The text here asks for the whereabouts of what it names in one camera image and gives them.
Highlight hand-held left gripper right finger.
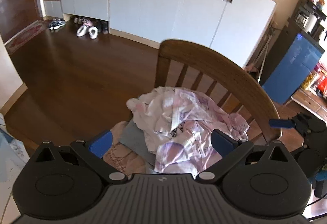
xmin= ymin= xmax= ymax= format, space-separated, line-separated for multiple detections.
xmin=195 ymin=129 xmax=292 ymax=185

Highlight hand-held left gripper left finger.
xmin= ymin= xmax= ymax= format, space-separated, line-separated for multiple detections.
xmin=35 ymin=130 xmax=128 ymax=185

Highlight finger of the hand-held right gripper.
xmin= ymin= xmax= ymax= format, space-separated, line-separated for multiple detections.
xmin=314 ymin=173 xmax=327 ymax=198
xmin=269 ymin=119 xmax=296 ymax=129

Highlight pink and purple t-shirt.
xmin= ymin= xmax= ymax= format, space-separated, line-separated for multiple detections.
xmin=126 ymin=86 xmax=251 ymax=175

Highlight pink quilted cushion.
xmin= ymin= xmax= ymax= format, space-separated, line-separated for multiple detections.
xmin=102 ymin=122 xmax=147 ymax=181

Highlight grey-blue seat cloth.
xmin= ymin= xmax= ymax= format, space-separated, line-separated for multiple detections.
xmin=119 ymin=119 xmax=157 ymax=167

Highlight low wooden cabinet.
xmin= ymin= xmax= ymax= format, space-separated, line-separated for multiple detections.
xmin=291 ymin=88 xmax=327 ymax=125

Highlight colourful snack packets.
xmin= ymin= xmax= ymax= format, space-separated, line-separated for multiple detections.
xmin=301 ymin=60 xmax=327 ymax=98

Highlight tripod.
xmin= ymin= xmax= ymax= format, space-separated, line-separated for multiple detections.
xmin=256 ymin=22 xmax=277 ymax=82

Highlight wooden chair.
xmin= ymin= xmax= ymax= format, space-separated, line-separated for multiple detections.
xmin=155 ymin=39 xmax=283 ymax=146

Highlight black coffee machine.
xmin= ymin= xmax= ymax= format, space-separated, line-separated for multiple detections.
xmin=286 ymin=0 xmax=327 ymax=41

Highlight pair of grey sneakers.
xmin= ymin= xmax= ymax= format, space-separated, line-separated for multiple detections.
xmin=48 ymin=18 xmax=66 ymax=31

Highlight red patterned doormat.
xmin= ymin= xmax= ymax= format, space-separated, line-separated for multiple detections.
xmin=5 ymin=20 xmax=49 ymax=54

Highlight white cabinet with stickers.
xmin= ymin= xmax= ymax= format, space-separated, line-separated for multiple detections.
xmin=58 ymin=0 xmax=277 ymax=68

